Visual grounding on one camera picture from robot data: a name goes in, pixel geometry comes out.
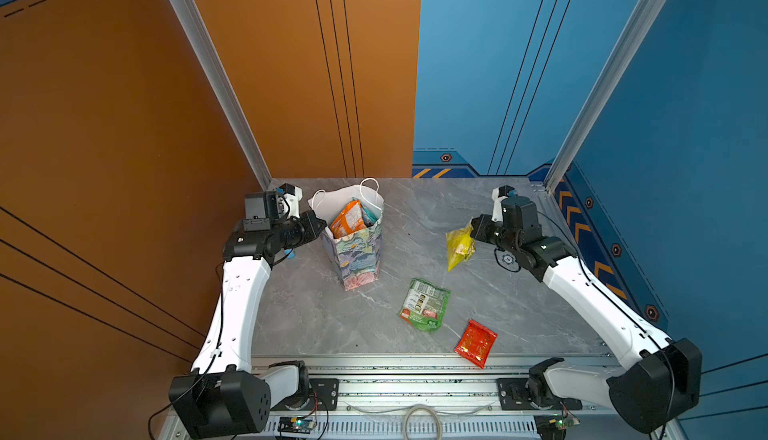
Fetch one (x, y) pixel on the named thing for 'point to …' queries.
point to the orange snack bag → (349, 220)
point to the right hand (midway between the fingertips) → (467, 220)
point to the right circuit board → (554, 427)
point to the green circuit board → (296, 425)
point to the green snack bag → (424, 305)
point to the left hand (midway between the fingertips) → (326, 220)
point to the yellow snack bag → (460, 246)
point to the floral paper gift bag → (353, 233)
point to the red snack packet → (476, 343)
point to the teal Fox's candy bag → (369, 217)
